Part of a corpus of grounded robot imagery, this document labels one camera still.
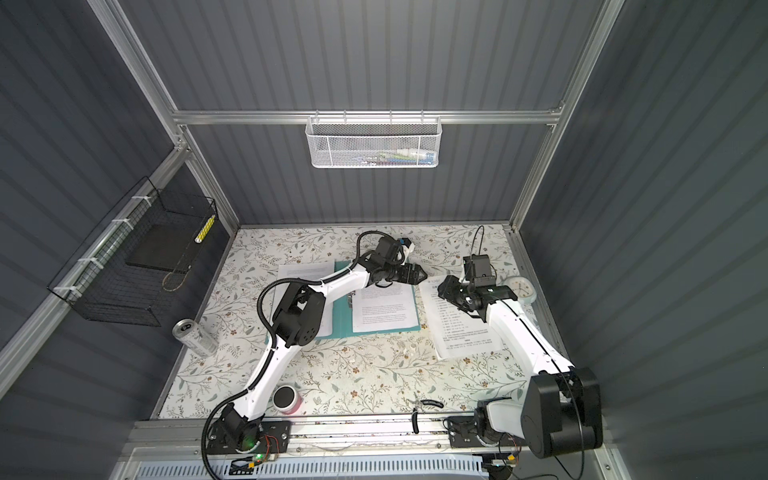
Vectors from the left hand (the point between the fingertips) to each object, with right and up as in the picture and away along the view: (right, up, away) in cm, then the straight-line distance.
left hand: (418, 272), depth 102 cm
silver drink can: (-62, -15, -24) cm, 68 cm away
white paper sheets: (+11, -18, -10) cm, 23 cm away
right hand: (+7, -4, -16) cm, 18 cm away
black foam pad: (-64, +8, -29) cm, 71 cm away
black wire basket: (-73, +3, -30) cm, 79 cm away
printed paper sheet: (-39, 0, +4) cm, 39 cm away
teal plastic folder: (-25, -12, -8) cm, 29 cm away
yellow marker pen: (-61, +13, -20) cm, 66 cm away
